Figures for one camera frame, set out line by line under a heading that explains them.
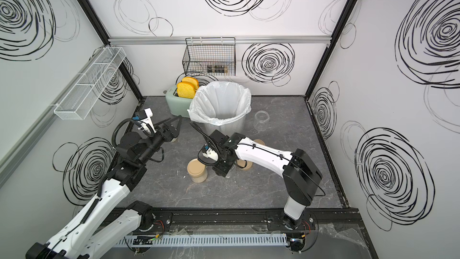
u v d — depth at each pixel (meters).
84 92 0.75
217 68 0.88
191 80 0.98
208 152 0.73
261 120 0.99
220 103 0.94
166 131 0.61
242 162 0.75
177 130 0.63
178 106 1.03
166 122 0.61
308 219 0.74
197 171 0.77
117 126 0.50
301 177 0.44
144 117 0.60
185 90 0.97
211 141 0.64
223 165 0.71
